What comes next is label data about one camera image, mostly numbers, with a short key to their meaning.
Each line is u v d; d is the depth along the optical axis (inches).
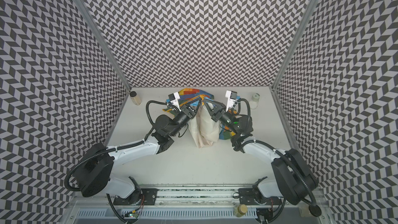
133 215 26.2
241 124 22.3
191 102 25.9
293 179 16.6
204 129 30.2
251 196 28.6
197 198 29.3
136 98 41.2
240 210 23.0
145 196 28.2
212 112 25.3
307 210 27.6
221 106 25.3
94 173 16.6
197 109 25.9
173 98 25.9
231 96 24.4
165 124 22.0
